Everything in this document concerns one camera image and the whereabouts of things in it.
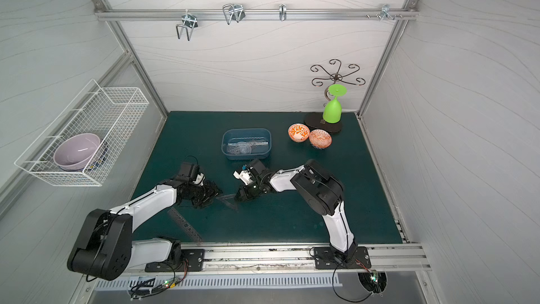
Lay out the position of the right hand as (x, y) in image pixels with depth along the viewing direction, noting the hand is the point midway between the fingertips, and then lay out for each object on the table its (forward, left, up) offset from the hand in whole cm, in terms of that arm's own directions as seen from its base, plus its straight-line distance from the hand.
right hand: (235, 199), depth 89 cm
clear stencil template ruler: (+26, -7, +1) cm, 27 cm away
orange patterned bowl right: (+34, -39, +1) cm, 52 cm away
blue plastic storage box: (+31, +7, +5) cm, 32 cm away
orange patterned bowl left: (+38, -28, +1) cm, 47 cm away
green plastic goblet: (+33, -42, +22) cm, 58 cm away
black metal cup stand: (+47, -38, 0) cm, 61 cm away
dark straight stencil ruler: (-13, +16, +1) cm, 20 cm away
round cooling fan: (-26, -54, -3) cm, 60 cm away
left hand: (0, +6, +3) cm, 7 cm away
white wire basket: (+18, +47, +32) cm, 60 cm away
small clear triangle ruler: (0, +2, 0) cm, 2 cm away
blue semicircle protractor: (+26, 0, +1) cm, 26 cm away
